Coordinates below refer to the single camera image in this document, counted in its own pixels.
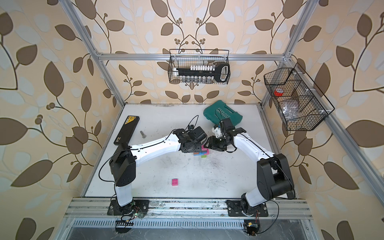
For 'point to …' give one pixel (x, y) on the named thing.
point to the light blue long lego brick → (200, 154)
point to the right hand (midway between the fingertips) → (209, 147)
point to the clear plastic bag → (290, 108)
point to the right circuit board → (252, 226)
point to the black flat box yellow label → (125, 132)
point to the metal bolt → (143, 136)
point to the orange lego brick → (196, 153)
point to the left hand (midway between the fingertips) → (196, 146)
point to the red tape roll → (278, 92)
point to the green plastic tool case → (220, 110)
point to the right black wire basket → (299, 103)
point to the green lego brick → (204, 156)
